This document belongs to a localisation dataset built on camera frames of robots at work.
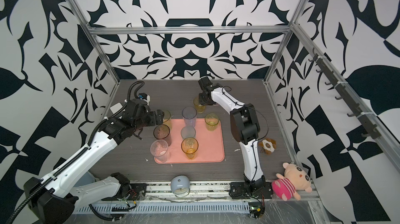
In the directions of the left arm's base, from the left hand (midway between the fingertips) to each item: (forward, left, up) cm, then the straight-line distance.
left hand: (155, 111), depth 76 cm
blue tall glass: (+6, -15, -14) cm, 21 cm away
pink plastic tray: (-10, -27, -23) cm, 37 cm away
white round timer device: (-30, -12, -14) cm, 35 cm away
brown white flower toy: (-11, -58, -19) cm, 62 cm away
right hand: (+17, -25, -14) cm, 33 cm away
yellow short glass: (+15, -22, -20) cm, 33 cm away
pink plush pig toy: (-29, -63, -15) cm, 71 cm away
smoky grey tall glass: (-4, -1, -15) cm, 15 cm away
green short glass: (+5, -29, -20) cm, 35 cm away
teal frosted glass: (-3, -15, -17) cm, 23 cm away
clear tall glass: (-12, +1, -19) cm, 22 cm away
